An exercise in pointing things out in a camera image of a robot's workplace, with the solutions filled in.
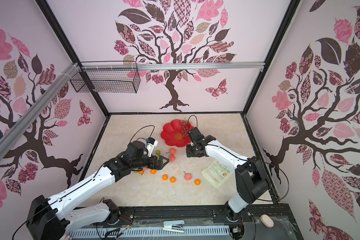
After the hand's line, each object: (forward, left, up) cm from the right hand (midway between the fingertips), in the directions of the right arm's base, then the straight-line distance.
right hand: (189, 150), depth 88 cm
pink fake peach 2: (+4, +11, -6) cm, 13 cm away
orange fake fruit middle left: (-13, +15, -8) cm, 21 cm away
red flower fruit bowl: (+21, +10, -10) cm, 25 cm away
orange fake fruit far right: (-16, -4, -8) cm, 18 cm away
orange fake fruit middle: (-14, +10, -8) cm, 19 cm away
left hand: (-10, +15, +6) cm, 19 cm away
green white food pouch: (-11, -16, -9) cm, 21 cm away
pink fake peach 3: (-1, +11, -6) cm, 13 cm away
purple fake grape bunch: (+23, +2, -5) cm, 24 cm away
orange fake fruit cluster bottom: (-10, +22, -8) cm, 25 cm away
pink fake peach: (-13, +1, -7) cm, 15 cm away
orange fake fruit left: (-10, +29, -8) cm, 32 cm away
